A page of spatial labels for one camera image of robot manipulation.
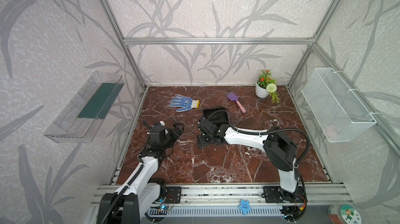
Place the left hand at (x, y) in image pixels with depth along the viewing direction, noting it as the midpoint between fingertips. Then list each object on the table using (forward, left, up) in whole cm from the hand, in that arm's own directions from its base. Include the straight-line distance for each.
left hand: (183, 124), depth 85 cm
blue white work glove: (+24, +3, -13) cm, 28 cm away
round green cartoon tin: (-39, -71, -1) cm, 81 cm away
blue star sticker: (-36, -31, -9) cm, 49 cm away
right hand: (-3, -10, -7) cm, 12 cm away
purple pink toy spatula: (+31, -32, -13) cm, 47 cm away
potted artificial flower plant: (+29, -51, +1) cm, 59 cm away
